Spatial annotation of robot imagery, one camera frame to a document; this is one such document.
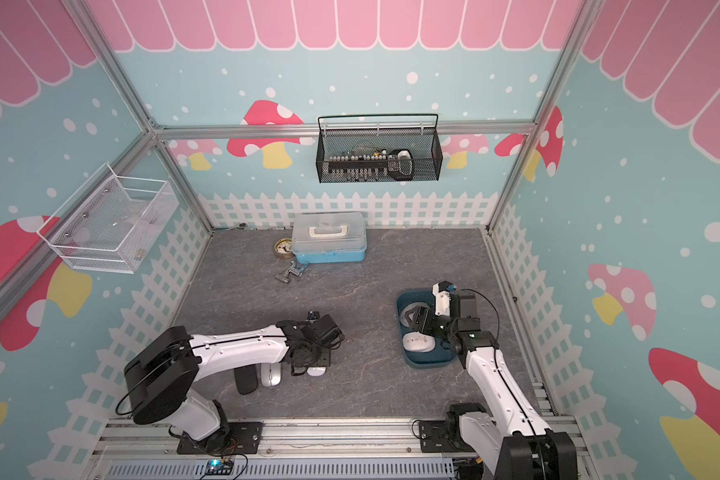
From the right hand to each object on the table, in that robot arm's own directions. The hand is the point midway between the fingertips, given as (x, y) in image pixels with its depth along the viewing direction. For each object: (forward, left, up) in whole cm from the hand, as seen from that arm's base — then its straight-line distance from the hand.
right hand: (416, 314), depth 84 cm
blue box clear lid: (+30, +29, +1) cm, 41 cm away
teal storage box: (-7, -8, -11) cm, 15 cm away
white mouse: (-13, +28, -8) cm, 32 cm away
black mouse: (-14, +48, -9) cm, 51 cm away
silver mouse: (-13, +41, -9) cm, 44 cm away
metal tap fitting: (+23, +41, -8) cm, 48 cm away
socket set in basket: (+39, +5, +24) cm, 46 cm away
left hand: (-9, +28, -9) cm, 31 cm away
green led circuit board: (-34, +51, -13) cm, 62 cm away
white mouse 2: (-5, -1, -8) cm, 9 cm away
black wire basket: (+46, +8, +25) cm, 53 cm away
